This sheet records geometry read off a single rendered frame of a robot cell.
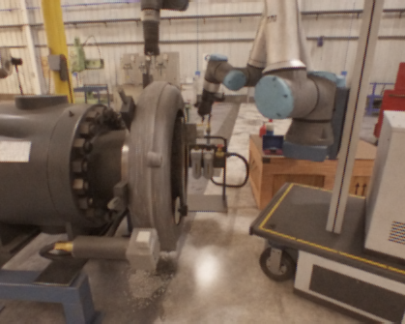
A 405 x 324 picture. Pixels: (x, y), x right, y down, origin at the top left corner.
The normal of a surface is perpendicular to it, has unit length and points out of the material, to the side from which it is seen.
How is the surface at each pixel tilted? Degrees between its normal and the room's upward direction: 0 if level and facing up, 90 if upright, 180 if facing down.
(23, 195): 96
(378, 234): 90
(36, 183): 85
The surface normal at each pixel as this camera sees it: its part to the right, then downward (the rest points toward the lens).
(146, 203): -0.04, 0.29
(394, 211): -0.54, 0.26
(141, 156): -0.04, -0.10
